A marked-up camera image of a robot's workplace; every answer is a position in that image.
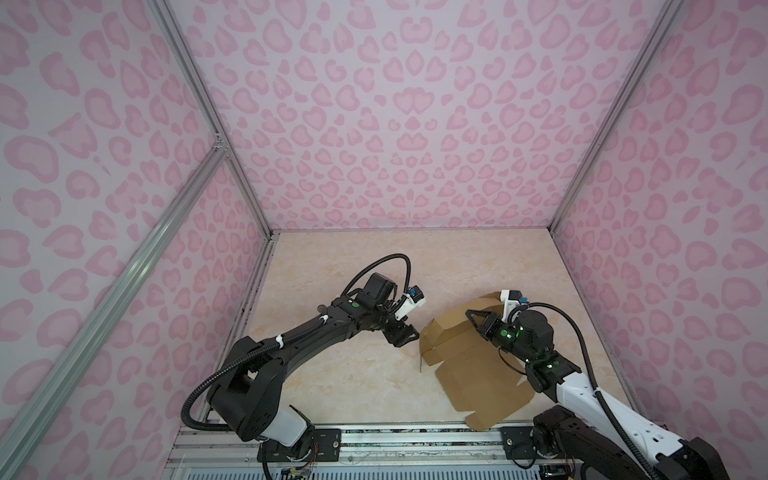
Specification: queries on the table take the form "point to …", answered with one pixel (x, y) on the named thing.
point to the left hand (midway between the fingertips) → (413, 322)
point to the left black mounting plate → (326, 447)
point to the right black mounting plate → (517, 443)
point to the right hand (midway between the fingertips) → (467, 312)
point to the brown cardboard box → (474, 375)
